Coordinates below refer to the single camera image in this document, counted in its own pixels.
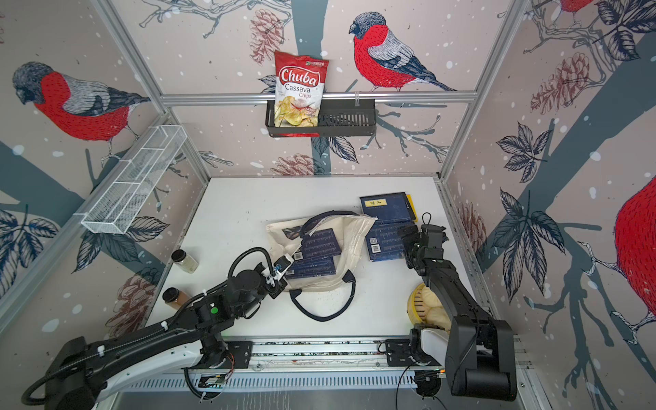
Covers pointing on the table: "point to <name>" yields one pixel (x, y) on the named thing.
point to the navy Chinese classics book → (318, 244)
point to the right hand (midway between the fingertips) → (400, 233)
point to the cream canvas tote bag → (322, 299)
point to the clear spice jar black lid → (184, 260)
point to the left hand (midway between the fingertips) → (290, 258)
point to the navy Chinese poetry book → (311, 266)
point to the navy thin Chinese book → (383, 240)
